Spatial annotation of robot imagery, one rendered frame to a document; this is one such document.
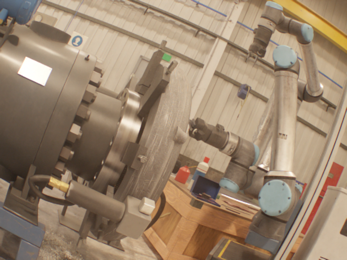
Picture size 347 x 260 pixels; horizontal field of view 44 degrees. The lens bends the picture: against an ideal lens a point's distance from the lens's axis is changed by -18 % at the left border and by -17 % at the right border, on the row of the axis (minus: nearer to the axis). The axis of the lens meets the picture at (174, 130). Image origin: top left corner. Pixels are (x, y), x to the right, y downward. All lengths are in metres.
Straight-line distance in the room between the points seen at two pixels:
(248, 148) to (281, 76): 0.34
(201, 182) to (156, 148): 1.37
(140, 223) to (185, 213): 1.24
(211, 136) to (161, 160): 0.42
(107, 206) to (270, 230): 0.84
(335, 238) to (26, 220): 1.42
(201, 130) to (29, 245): 0.89
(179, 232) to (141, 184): 1.20
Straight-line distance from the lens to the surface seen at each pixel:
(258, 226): 2.17
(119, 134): 1.76
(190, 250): 2.88
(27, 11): 1.66
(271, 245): 2.15
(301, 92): 2.76
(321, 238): 2.22
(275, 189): 1.96
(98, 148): 1.80
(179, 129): 1.65
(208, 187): 2.99
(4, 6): 1.70
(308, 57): 2.44
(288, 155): 2.01
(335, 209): 2.22
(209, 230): 2.87
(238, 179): 2.06
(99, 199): 1.57
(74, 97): 1.68
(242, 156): 2.05
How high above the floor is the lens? 0.74
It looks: level
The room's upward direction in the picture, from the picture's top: 25 degrees clockwise
